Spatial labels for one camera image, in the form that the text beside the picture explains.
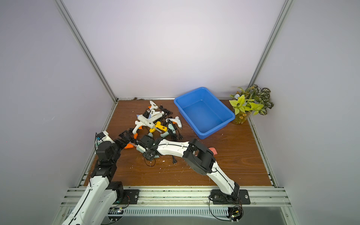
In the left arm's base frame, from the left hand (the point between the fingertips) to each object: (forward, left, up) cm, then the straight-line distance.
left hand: (124, 133), depth 81 cm
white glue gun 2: (+13, -3, -11) cm, 17 cm away
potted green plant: (+25, -82, +4) cm, 86 cm away
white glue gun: (+20, -29, -14) cm, 38 cm away
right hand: (-3, -12, -14) cm, 19 cm away
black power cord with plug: (-10, -30, -15) cm, 35 cm away
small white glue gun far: (+35, -9, -13) cm, 39 cm away
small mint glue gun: (+14, -25, -14) cm, 32 cm away
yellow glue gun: (+15, -17, -13) cm, 26 cm away
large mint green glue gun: (-7, -10, -6) cm, 13 cm away
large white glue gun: (+20, -13, -10) cm, 26 cm away
